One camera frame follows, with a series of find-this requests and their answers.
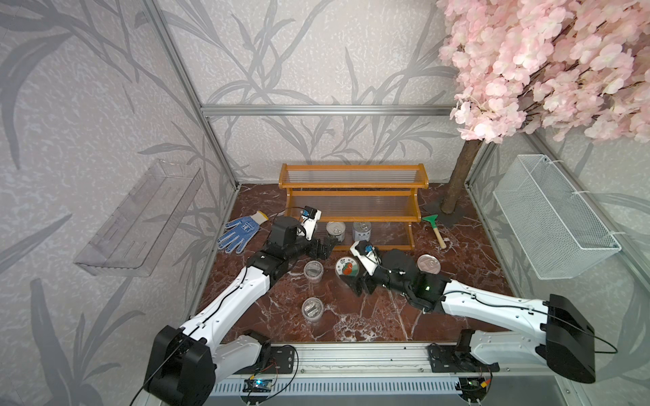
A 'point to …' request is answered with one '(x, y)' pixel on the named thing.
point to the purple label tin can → (362, 231)
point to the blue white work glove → (242, 230)
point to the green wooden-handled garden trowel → (433, 218)
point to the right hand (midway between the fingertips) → (349, 264)
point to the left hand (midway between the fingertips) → (325, 235)
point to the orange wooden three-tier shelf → (371, 203)
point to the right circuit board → (475, 385)
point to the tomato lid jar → (347, 266)
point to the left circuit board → (257, 385)
